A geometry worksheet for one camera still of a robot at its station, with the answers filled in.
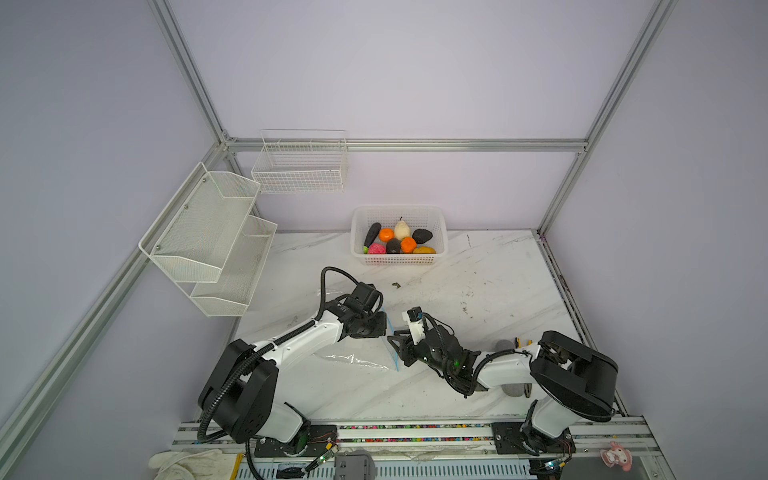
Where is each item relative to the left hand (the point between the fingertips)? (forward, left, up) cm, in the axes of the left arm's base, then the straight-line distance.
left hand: (380, 329), depth 86 cm
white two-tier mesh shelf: (+20, +51, +15) cm, 57 cm away
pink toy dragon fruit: (+33, +2, -1) cm, 33 cm away
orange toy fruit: (+42, -1, -3) cm, 42 cm away
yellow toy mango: (+32, -15, -1) cm, 36 cm away
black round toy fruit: (+36, -4, -3) cm, 36 cm away
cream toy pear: (+43, -7, -1) cm, 43 cm away
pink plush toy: (-30, -57, -4) cm, 65 cm away
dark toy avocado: (+41, -14, -2) cm, 43 cm away
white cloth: (-32, +43, -6) cm, 54 cm away
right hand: (-3, -3, +2) cm, 4 cm away
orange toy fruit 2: (+36, -9, -3) cm, 37 cm away
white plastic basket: (+49, -20, -1) cm, 53 cm away
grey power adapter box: (-32, +5, -7) cm, 33 cm away
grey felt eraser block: (-15, -36, -6) cm, 40 cm away
